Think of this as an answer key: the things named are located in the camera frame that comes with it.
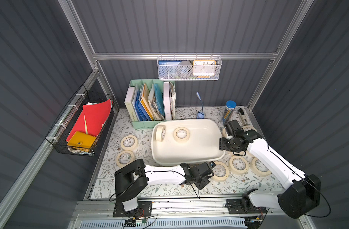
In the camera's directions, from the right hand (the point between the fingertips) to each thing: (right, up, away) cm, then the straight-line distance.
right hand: (227, 145), depth 81 cm
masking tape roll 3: (-2, -17, +5) cm, 18 cm away
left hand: (-14, -18, -2) cm, 23 cm away
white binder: (-36, +28, +12) cm, 47 cm away
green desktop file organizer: (-44, +27, +13) cm, 53 cm away
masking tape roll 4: (-61, -4, +14) cm, 63 cm away
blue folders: (-53, +19, +16) cm, 59 cm away
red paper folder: (-72, +15, -10) cm, 74 cm away
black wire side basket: (-80, +7, -21) cm, 83 cm away
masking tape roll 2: (+10, -14, +8) cm, 18 cm away
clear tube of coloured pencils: (+7, +24, +15) cm, 29 cm away
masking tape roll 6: (-26, +4, +21) cm, 34 cm away
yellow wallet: (-72, +6, -17) cm, 75 cm away
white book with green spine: (-60, +26, +7) cm, 65 cm away
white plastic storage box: (-30, 0, +18) cm, 34 cm away
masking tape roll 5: (-40, +7, +11) cm, 42 cm away
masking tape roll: (+24, +9, +23) cm, 35 cm away
